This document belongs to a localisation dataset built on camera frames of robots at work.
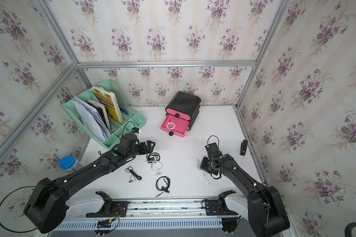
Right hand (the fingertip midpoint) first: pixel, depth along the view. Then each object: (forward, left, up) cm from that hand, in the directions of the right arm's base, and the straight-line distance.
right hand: (204, 167), depth 86 cm
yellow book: (+34, +61, +23) cm, 73 cm away
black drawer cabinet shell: (+39, +11, +16) cm, 44 cm away
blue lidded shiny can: (-7, +67, +18) cm, 70 cm away
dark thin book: (+28, +64, +19) cm, 73 cm away
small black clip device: (+13, -26, +1) cm, 29 cm away
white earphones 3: (-9, -1, -1) cm, 9 cm away
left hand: (+8, +31, +11) cm, 34 cm away
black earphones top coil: (+6, +31, 0) cm, 32 cm away
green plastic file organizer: (+31, +49, +7) cm, 58 cm away
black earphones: (-2, +44, -1) cm, 44 cm away
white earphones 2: (+1, +29, -2) cm, 29 cm away
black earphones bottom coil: (-12, +23, -1) cm, 26 cm away
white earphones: (+23, +21, +7) cm, 32 cm away
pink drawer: (+26, +18, +6) cm, 32 cm away
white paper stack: (+19, +67, +20) cm, 72 cm away
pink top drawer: (+30, +16, +13) cm, 37 cm away
